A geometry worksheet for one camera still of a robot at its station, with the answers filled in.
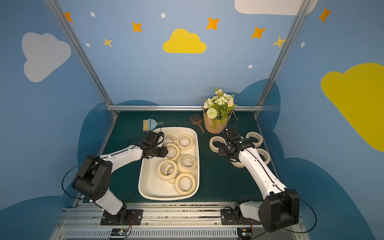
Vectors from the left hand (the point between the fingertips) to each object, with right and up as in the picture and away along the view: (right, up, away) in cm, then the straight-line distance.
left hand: (165, 149), depth 94 cm
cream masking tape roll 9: (+12, -21, -16) cm, 29 cm away
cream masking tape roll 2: (+34, +6, +8) cm, 36 cm away
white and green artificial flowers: (+33, +26, -7) cm, 42 cm away
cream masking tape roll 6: (+12, -10, -10) cm, 18 cm away
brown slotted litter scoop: (+21, +20, +21) cm, 36 cm away
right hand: (+36, +1, -11) cm, 38 cm away
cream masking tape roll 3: (+45, -9, -3) cm, 46 cm away
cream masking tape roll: (+61, +9, +11) cm, 63 cm away
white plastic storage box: (-7, -20, -10) cm, 24 cm away
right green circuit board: (+43, -39, -21) cm, 62 cm away
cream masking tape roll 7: (-2, -10, -10) cm, 14 cm away
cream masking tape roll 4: (+12, 0, +3) cm, 13 cm away
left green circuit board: (-19, -37, -22) cm, 47 cm away
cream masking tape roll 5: (+3, +7, +10) cm, 12 cm away
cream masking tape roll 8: (+5, -14, -13) cm, 20 cm away
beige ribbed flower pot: (+33, +15, +1) cm, 37 cm away
